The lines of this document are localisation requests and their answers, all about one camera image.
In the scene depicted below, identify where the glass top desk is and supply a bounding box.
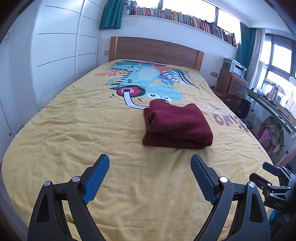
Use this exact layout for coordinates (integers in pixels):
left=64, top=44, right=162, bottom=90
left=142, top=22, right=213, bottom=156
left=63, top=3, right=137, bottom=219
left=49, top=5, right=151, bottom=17
left=246, top=87, right=296, bottom=135

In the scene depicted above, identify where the purple plastic stool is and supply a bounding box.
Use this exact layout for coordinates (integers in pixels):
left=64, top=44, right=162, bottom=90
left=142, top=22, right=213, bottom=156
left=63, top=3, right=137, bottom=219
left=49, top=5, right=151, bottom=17
left=258, top=128, right=277, bottom=154

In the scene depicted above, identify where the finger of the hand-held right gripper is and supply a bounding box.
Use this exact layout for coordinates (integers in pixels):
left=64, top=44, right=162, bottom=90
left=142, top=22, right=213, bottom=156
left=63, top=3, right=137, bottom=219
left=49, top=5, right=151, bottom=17
left=249, top=173, right=279, bottom=194
left=262, top=162, right=284, bottom=178

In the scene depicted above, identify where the maroon knitted sweater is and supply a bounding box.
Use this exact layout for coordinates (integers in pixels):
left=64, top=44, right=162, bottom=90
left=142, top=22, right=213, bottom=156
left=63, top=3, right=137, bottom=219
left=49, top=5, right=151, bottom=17
left=142, top=99, right=213, bottom=150

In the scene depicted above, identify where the brown jacket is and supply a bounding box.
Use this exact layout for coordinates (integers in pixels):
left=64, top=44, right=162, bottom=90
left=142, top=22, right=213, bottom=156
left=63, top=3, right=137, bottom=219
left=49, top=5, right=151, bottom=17
left=260, top=116, right=285, bottom=153

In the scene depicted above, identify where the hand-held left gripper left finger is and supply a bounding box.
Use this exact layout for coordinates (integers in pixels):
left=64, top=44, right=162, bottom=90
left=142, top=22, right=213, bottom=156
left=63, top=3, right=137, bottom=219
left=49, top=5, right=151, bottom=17
left=27, top=153, right=110, bottom=241

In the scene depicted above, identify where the teal curtain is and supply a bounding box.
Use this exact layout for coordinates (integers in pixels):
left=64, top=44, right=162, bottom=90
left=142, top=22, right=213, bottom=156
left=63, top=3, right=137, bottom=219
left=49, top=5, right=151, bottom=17
left=99, top=0, right=125, bottom=30
left=236, top=22, right=258, bottom=72

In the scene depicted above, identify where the red pole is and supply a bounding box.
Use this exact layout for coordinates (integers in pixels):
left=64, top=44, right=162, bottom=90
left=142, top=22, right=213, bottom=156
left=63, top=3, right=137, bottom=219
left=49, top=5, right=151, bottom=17
left=283, top=148, right=296, bottom=167

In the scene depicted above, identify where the wooden drawer cabinet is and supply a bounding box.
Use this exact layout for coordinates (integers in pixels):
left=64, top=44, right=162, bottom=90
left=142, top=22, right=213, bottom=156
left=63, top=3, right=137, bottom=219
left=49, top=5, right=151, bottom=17
left=210, top=68, right=250, bottom=114

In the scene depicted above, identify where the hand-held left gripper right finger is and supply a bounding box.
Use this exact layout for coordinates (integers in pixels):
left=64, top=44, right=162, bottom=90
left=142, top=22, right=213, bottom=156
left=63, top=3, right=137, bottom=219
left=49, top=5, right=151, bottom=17
left=190, top=154, right=271, bottom=241

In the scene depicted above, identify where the white wardrobe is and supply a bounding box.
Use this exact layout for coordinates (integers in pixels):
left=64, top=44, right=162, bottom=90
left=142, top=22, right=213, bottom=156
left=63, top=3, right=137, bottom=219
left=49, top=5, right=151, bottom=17
left=0, top=0, right=107, bottom=149

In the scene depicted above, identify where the row of books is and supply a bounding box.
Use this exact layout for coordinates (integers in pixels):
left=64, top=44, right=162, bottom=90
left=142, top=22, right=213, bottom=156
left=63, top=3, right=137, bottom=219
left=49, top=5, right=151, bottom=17
left=122, top=1, right=238, bottom=47

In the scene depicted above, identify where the wooden headboard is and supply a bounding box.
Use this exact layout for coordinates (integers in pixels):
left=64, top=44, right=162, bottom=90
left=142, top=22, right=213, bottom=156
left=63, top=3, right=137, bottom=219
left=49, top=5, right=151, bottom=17
left=109, top=36, right=205, bottom=71

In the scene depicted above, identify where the white desk lamp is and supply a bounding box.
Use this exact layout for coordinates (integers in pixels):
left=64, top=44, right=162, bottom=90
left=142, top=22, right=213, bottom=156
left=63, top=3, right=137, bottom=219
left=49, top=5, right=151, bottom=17
left=276, top=76, right=296, bottom=101

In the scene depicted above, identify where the white printer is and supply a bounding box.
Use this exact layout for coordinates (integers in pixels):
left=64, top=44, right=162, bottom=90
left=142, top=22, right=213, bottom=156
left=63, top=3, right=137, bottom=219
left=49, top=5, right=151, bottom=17
left=223, top=58, right=247, bottom=76

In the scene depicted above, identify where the yellow printed bedspread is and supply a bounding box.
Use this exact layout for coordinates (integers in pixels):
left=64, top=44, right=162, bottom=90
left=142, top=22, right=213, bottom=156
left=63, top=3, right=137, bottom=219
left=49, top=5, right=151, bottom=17
left=1, top=59, right=278, bottom=241

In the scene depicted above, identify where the black bag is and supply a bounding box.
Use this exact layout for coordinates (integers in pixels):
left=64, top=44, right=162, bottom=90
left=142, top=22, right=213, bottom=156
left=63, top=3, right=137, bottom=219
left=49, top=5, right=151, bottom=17
left=236, top=95, right=252, bottom=120

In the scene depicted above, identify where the window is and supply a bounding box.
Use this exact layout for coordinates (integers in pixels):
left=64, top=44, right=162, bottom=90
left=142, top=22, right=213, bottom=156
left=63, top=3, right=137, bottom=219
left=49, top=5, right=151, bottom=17
left=259, top=32, right=296, bottom=93

